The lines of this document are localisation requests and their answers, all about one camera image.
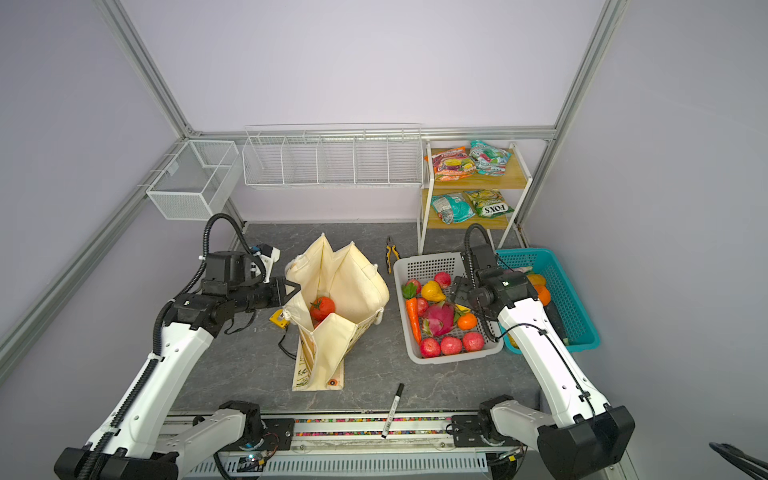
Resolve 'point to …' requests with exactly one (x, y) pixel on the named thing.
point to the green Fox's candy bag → (489, 203)
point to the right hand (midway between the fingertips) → (471, 298)
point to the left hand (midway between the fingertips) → (298, 291)
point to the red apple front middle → (450, 345)
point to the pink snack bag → (453, 165)
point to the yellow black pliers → (389, 249)
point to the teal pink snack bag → (490, 161)
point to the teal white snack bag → (452, 208)
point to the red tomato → (320, 309)
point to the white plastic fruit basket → (423, 268)
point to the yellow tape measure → (279, 319)
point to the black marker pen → (397, 397)
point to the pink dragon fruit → (439, 318)
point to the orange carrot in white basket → (411, 304)
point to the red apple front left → (430, 348)
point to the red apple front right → (473, 341)
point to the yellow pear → (433, 292)
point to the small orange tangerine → (467, 321)
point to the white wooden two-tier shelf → (470, 188)
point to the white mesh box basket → (196, 181)
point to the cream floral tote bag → (341, 298)
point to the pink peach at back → (444, 279)
